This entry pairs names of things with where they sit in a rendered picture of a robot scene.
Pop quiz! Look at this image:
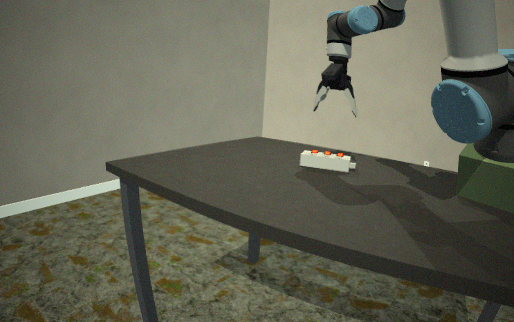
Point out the white power strip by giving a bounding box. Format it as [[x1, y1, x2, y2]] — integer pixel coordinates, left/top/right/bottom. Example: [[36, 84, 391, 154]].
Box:
[[300, 150, 356, 172]]

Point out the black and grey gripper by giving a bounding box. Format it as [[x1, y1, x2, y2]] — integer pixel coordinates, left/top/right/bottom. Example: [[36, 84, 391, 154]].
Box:
[[313, 56, 357, 117]]

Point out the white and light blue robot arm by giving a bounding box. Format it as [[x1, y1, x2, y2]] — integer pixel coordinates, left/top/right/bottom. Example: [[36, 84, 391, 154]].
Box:
[[326, 0, 514, 163]]

